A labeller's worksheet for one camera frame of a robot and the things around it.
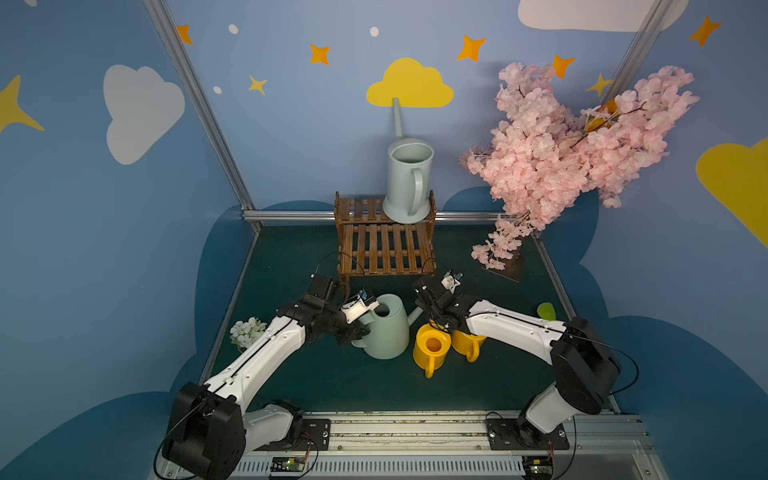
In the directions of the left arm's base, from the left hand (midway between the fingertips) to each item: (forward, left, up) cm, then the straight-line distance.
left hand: (363, 321), depth 82 cm
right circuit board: (-31, -45, -13) cm, 56 cm away
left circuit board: (-32, +17, -13) cm, 39 cm away
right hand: (+11, -18, -1) cm, 21 cm away
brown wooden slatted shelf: (+28, -1, +1) cm, 28 cm away
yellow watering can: (-6, -19, 0) cm, 19 cm away
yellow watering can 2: (-5, -29, -4) cm, 30 cm away
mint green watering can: (-4, -7, +1) cm, 8 cm away
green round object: (+12, -60, -12) cm, 62 cm away
